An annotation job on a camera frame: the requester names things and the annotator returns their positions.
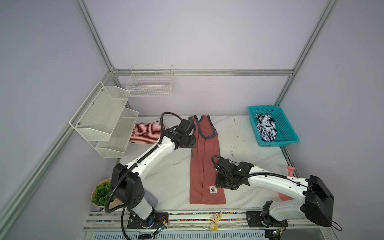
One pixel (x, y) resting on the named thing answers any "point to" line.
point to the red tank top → (203, 190)
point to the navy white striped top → (266, 128)
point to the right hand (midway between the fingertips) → (215, 184)
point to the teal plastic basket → (286, 134)
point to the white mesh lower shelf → (115, 148)
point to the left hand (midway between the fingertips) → (190, 142)
